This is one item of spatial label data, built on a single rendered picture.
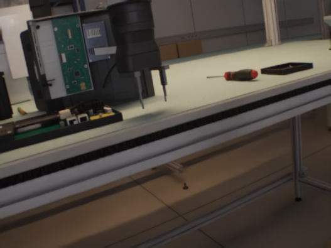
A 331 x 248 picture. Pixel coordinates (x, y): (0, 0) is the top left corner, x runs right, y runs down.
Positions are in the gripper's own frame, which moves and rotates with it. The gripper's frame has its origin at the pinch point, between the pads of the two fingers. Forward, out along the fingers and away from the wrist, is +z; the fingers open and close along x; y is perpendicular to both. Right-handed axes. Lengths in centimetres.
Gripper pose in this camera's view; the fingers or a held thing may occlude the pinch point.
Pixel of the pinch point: (154, 104)
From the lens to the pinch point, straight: 57.5
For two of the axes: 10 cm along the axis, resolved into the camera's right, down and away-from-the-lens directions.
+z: 1.6, 9.5, 2.6
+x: -7.6, 2.9, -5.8
